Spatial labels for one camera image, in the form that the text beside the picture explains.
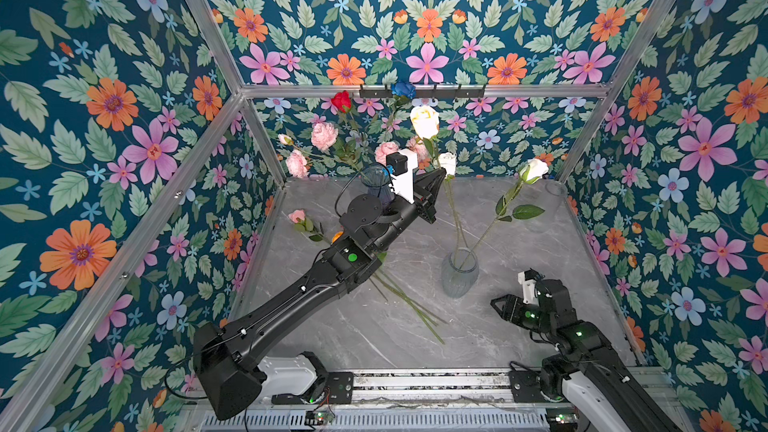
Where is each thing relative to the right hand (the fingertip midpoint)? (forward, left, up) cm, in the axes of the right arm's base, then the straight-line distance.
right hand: (495, 304), depth 81 cm
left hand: (+9, +16, +44) cm, 48 cm away
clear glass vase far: (+30, -22, +8) cm, 38 cm away
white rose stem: (+9, +10, +15) cm, 20 cm away
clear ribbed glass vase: (+6, +10, +7) cm, 14 cm away
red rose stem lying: (+9, +31, -5) cm, 33 cm away
